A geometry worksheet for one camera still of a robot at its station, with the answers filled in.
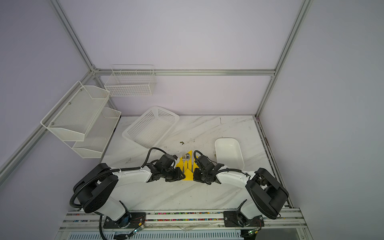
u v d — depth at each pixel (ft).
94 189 1.46
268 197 1.42
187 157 3.12
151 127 3.64
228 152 3.23
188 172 2.94
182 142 3.43
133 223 2.38
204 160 2.29
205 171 2.24
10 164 1.66
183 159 3.14
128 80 3.14
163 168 2.33
